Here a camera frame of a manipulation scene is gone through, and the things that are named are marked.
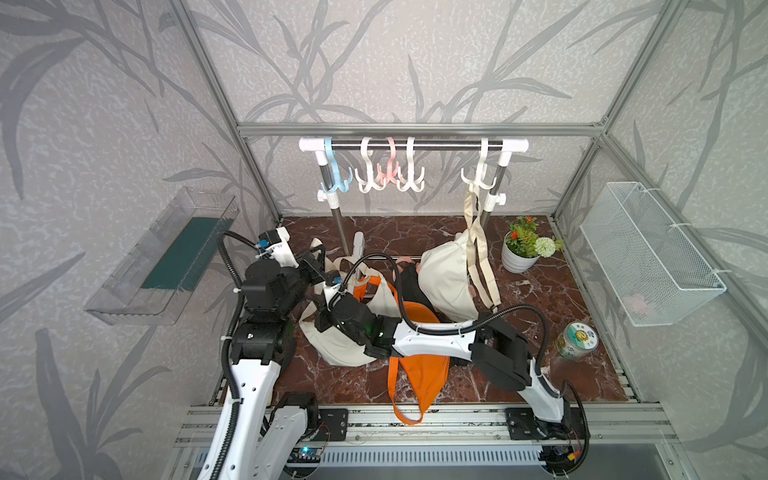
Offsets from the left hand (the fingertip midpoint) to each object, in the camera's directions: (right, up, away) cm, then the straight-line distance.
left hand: (328, 248), depth 67 cm
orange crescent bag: (+20, -36, +12) cm, 43 cm away
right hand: (-7, -12, +9) cm, 17 cm away
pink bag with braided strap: (+17, -5, +35) cm, 39 cm away
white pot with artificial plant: (+55, 0, +27) cm, 61 cm away
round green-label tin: (+64, -25, +13) cm, 70 cm away
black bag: (+19, -12, +22) cm, 31 cm away
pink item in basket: (+74, -14, +5) cm, 75 cm away
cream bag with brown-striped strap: (+29, -6, +14) cm, 33 cm away
